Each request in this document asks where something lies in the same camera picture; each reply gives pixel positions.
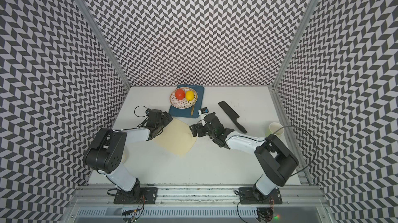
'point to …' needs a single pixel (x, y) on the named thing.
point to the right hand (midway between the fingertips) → (196, 128)
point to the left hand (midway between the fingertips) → (167, 119)
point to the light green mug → (273, 127)
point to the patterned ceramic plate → (183, 103)
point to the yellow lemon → (189, 95)
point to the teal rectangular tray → (176, 112)
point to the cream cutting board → (176, 137)
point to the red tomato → (180, 94)
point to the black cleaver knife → (232, 115)
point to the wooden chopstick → (192, 110)
